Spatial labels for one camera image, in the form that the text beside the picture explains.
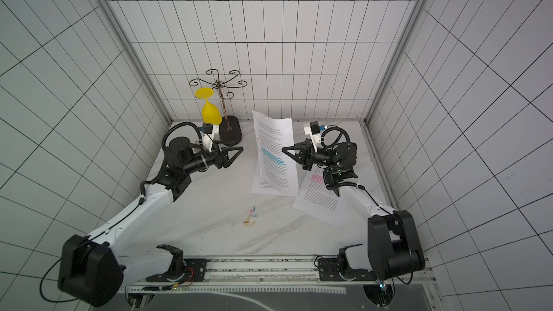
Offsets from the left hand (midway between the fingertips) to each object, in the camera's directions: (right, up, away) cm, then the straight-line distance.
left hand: (237, 149), depth 75 cm
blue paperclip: (+5, -28, +11) cm, 30 cm away
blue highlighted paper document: (+14, -8, 0) cm, 16 cm away
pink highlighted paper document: (+31, -22, +15) cm, 41 cm away
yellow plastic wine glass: (-14, +14, +15) cm, 25 cm away
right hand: (+17, 0, -6) cm, 18 cm away
